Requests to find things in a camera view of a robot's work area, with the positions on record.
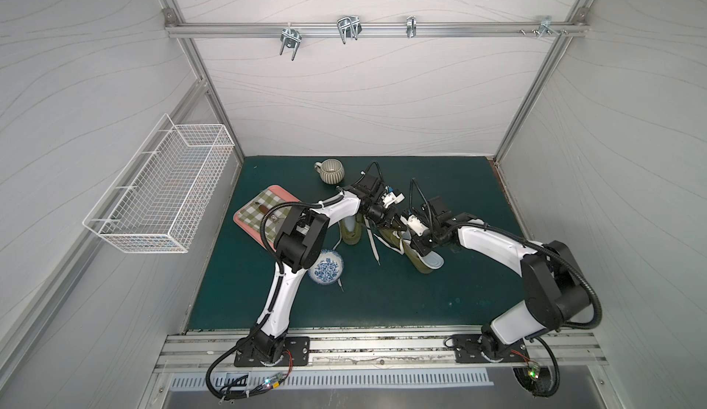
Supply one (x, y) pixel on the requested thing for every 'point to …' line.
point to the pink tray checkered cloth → (249, 216)
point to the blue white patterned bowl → (328, 268)
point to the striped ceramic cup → (331, 170)
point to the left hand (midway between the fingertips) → (407, 231)
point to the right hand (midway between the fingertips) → (415, 240)
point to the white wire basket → (155, 200)
